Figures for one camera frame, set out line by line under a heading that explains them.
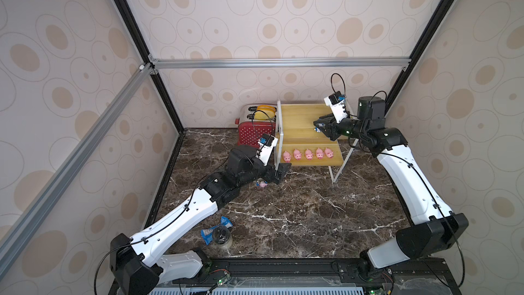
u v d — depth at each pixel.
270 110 0.97
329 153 0.87
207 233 0.81
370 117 0.54
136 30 0.80
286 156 0.85
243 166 0.50
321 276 0.73
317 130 0.73
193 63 0.90
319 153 0.87
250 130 1.02
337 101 0.60
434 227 0.40
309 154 0.87
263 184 0.93
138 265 0.37
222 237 0.72
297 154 0.87
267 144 0.58
